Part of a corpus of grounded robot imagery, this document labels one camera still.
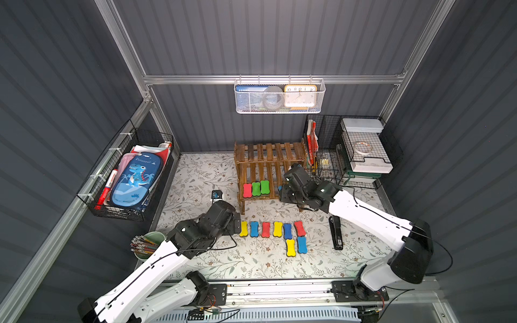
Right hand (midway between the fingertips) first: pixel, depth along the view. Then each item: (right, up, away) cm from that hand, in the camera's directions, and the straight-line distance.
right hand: (284, 191), depth 79 cm
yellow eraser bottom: (+3, -25, +4) cm, 26 cm away
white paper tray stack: (+44, +29, +22) cm, 57 cm away
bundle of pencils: (-51, -17, -11) cm, 55 cm away
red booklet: (+20, +26, +36) cm, 49 cm away
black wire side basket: (-61, +20, -2) cm, 64 cm away
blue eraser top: (-12, -18, +10) cm, 24 cm away
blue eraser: (+8, -24, +5) cm, 26 cm away
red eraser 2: (+8, -18, +10) cm, 22 cm away
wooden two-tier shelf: (-10, +9, +15) cm, 20 cm away
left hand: (-22, -9, -8) cm, 25 cm away
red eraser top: (-7, -19, +11) cm, 23 cm away
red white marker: (-60, +1, -15) cm, 62 cm away
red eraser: (-15, 0, +5) cm, 16 cm away
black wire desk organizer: (+32, +12, +36) cm, 50 cm away
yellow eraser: (-17, -18, +9) cm, 26 cm away
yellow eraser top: (-2, -18, +10) cm, 21 cm away
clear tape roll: (+39, +19, +16) cm, 47 cm away
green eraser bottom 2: (-8, +1, +7) cm, 11 cm away
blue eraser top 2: (+2, -19, +9) cm, 21 cm away
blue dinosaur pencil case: (-50, +5, -15) cm, 52 cm away
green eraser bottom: (-12, 0, +6) cm, 13 cm away
